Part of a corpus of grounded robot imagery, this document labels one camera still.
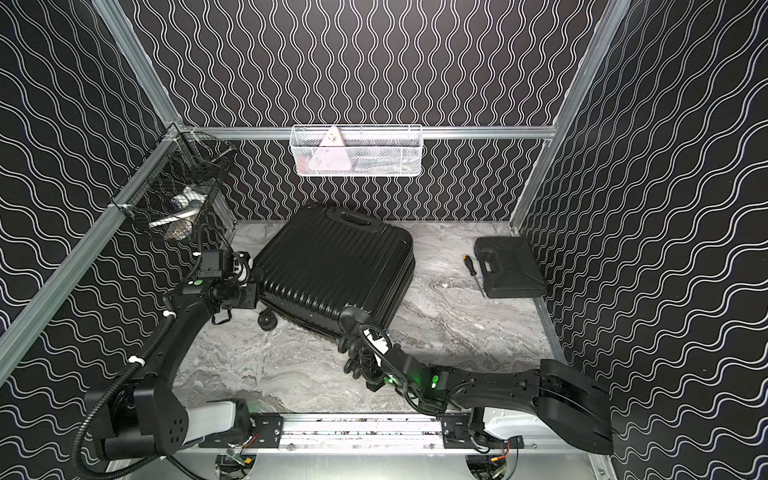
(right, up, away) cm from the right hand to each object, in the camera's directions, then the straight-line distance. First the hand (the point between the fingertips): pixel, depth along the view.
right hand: (357, 361), depth 77 cm
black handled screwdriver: (+37, +24, +29) cm, 53 cm away
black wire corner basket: (-58, +47, +15) cm, 76 cm away
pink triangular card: (-9, +57, +11) cm, 59 cm away
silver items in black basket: (-50, +41, +8) cm, 66 cm away
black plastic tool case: (+49, +23, +23) cm, 59 cm away
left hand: (-31, +18, +6) cm, 36 cm away
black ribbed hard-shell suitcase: (-9, +26, +5) cm, 28 cm away
